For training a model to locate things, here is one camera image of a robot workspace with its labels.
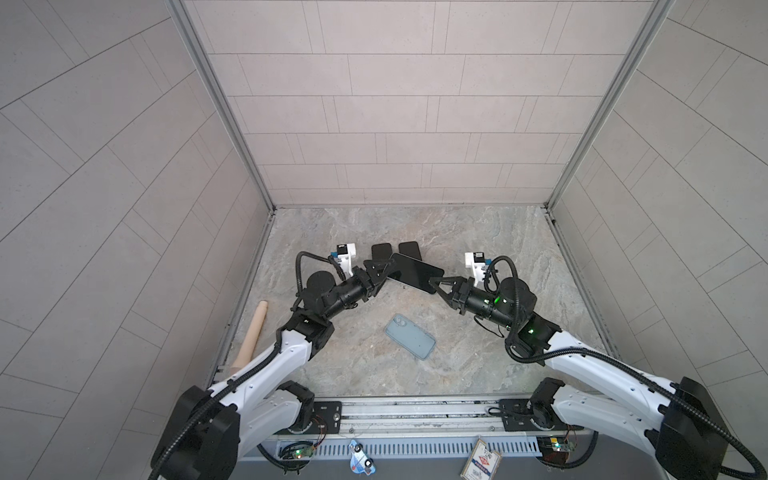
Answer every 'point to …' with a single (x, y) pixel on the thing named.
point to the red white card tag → (481, 463)
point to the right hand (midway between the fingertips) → (429, 289)
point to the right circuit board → (555, 449)
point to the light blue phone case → (411, 336)
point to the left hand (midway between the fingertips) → (400, 270)
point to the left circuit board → (298, 452)
